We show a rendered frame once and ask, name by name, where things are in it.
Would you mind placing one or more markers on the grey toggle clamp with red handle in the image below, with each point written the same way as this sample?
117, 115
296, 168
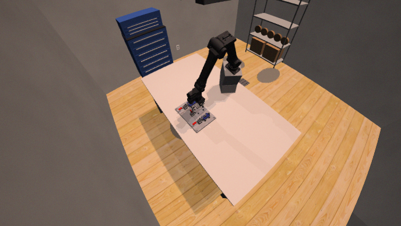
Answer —
192, 112
184, 107

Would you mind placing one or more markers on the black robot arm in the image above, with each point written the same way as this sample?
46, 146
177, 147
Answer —
218, 47

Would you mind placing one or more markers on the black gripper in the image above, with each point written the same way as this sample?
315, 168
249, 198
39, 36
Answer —
201, 101

